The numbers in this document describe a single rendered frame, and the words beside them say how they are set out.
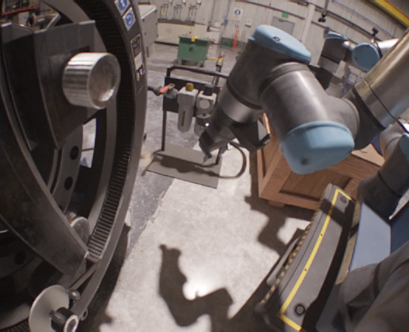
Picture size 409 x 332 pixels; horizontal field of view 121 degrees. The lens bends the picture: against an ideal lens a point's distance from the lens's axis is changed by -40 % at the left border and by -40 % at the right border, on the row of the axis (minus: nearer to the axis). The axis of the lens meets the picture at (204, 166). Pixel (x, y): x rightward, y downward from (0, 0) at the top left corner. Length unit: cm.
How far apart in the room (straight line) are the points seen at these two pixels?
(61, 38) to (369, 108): 36
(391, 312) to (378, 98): 27
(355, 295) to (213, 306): 53
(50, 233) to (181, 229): 70
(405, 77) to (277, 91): 19
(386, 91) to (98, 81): 34
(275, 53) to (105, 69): 20
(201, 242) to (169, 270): 19
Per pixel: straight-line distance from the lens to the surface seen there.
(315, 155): 21
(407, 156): 75
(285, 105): 23
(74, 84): 15
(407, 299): 24
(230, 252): 89
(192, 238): 89
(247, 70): 29
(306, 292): 59
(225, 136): 40
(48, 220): 27
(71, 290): 39
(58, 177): 48
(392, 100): 32
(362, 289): 45
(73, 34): 18
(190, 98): 94
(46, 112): 16
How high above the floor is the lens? 78
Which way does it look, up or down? 41 degrees down
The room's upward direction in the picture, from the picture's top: 13 degrees clockwise
